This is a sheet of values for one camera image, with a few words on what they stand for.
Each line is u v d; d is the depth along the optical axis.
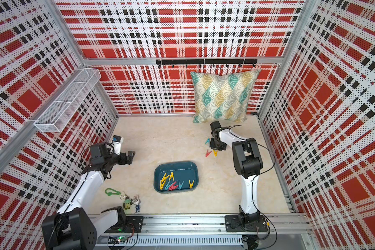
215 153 0.99
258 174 0.56
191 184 0.86
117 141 0.74
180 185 0.85
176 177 0.89
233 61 0.89
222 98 0.94
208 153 0.99
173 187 0.84
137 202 0.78
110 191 0.84
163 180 0.87
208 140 1.05
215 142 0.87
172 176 0.88
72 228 0.39
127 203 0.78
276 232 0.65
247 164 0.55
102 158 0.64
